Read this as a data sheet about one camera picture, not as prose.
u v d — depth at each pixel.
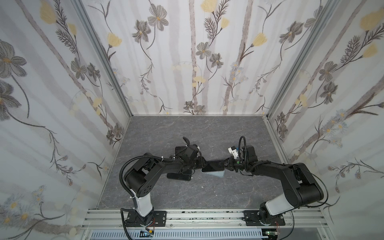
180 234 0.70
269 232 0.71
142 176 0.49
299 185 0.46
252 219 0.73
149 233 0.71
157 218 0.73
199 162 0.82
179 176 0.87
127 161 0.47
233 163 0.81
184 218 0.75
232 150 0.88
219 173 0.89
